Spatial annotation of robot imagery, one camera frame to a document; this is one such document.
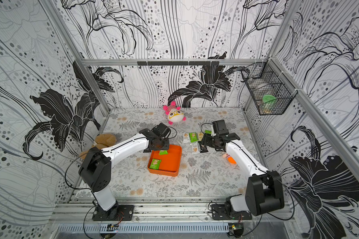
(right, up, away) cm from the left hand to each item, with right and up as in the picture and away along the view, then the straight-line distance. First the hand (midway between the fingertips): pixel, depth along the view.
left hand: (165, 148), depth 89 cm
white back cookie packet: (+18, -1, +6) cm, 19 cm away
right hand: (+26, +6, -2) cm, 26 cm away
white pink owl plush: (+4, +23, +18) cm, 29 cm away
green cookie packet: (+18, +6, +12) cm, 22 cm away
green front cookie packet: (-6, -9, -1) cm, 11 cm away
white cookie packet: (+13, +5, +12) cm, 18 cm away
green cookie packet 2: (+29, +9, +15) cm, 34 cm away
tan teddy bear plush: (-39, +5, +1) cm, 39 cm away
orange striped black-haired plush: (+39, -6, 0) cm, 39 cm away
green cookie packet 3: (-1, -2, -4) cm, 4 cm away
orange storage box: (+3, -9, -1) cm, 9 cm away
